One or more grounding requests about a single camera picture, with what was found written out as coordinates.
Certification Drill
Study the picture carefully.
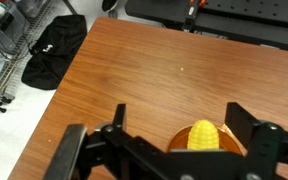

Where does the orange black bar clamp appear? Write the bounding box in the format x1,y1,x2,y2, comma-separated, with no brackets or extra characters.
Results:
182,0,207,34

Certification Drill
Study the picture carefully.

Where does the metal wire shelf rack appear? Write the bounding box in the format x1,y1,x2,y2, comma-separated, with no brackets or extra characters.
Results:
0,0,58,103

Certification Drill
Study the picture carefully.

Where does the black fabric bag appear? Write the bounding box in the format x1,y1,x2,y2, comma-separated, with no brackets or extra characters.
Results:
20,14,88,91

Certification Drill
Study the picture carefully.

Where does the orange transparent bowl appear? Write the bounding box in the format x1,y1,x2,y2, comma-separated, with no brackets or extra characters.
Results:
166,123,245,157

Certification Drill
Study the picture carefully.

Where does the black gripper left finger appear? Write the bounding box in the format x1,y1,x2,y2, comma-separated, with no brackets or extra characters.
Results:
42,103,185,180

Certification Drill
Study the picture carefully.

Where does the black perforated breadboard table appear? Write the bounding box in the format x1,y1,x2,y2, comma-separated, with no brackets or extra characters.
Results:
124,0,288,54

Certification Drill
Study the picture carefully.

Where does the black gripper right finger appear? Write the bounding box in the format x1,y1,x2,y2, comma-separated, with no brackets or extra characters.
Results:
225,101,288,180

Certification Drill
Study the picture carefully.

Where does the yellow corn plush toy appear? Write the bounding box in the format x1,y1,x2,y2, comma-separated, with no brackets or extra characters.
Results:
186,119,221,151

